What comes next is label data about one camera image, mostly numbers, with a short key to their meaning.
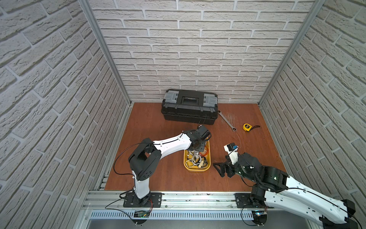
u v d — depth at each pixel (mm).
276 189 483
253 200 656
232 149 609
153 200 741
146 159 466
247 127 1029
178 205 727
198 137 679
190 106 954
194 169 822
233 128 1029
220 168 623
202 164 817
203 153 879
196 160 871
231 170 610
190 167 833
